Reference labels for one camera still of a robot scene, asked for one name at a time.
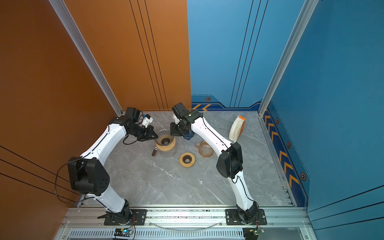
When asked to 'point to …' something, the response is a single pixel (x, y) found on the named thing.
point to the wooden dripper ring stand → (167, 148)
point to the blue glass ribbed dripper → (188, 136)
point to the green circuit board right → (252, 233)
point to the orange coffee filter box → (242, 129)
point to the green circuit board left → (123, 232)
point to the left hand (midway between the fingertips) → (158, 135)
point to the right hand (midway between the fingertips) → (171, 134)
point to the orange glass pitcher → (204, 148)
